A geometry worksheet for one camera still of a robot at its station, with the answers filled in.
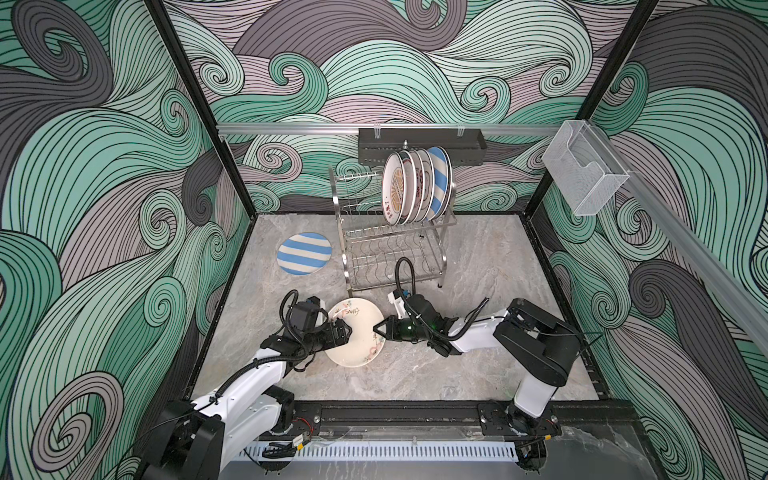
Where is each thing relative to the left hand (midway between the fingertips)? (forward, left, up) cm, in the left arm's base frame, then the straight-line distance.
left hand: (341, 331), depth 85 cm
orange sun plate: (+31, -14, +29) cm, 45 cm away
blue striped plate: (+31, +18, -4) cm, 36 cm away
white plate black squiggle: (-3, -7, -1) cm, 8 cm away
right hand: (0, -9, +1) cm, 9 cm away
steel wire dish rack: (+31, -8, +2) cm, 32 cm away
